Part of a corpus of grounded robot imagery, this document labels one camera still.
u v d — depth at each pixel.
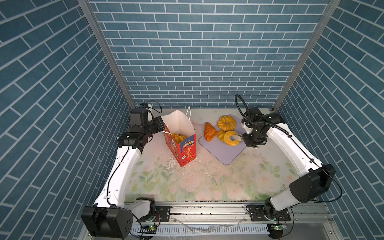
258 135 0.65
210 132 1.02
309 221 0.76
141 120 0.53
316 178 0.41
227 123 1.09
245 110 0.64
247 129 0.71
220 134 1.01
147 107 0.64
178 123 0.93
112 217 0.37
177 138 0.85
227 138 0.91
